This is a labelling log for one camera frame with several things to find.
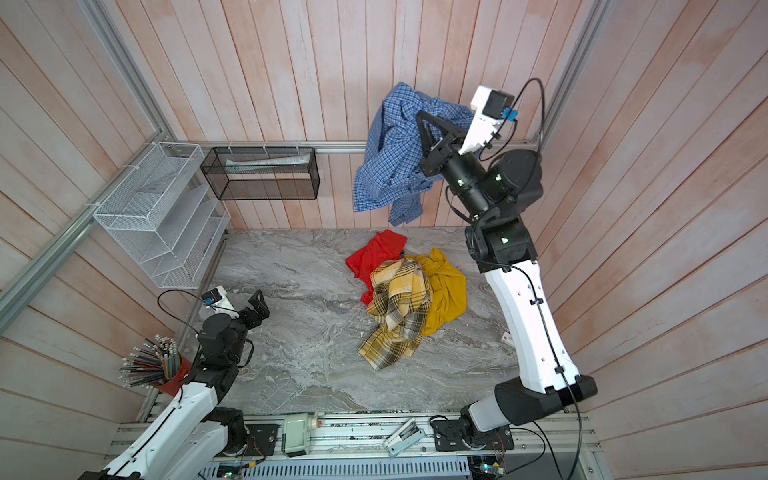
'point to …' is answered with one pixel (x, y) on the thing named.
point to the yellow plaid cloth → (399, 306)
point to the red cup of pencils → (155, 363)
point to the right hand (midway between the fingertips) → (415, 118)
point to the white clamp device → (405, 437)
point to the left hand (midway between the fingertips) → (250, 301)
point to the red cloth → (383, 247)
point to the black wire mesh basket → (262, 173)
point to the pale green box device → (296, 436)
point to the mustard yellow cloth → (448, 290)
